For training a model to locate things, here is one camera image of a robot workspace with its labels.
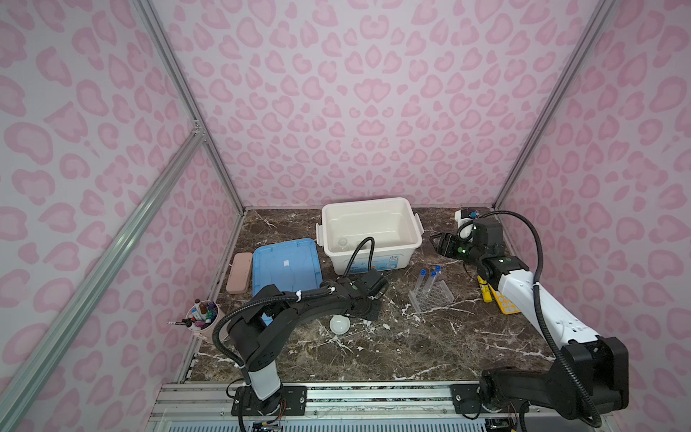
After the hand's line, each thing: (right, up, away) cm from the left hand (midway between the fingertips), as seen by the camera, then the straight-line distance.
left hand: (375, 308), depth 88 cm
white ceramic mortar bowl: (-11, -5, -2) cm, 13 cm away
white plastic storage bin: (+8, +29, +19) cm, 35 cm away
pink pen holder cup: (-52, -1, -8) cm, 53 cm away
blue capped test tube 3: (+25, +11, +13) cm, 30 cm away
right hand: (+19, +23, -6) cm, 31 cm away
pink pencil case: (-48, +10, +10) cm, 50 cm away
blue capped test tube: (+19, +9, +12) cm, 24 cm away
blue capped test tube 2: (+19, +9, 0) cm, 21 cm away
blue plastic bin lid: (-30, +12, +13) cm, 35 cm away
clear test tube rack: (+22, +3, +5) cm, 23 cm away
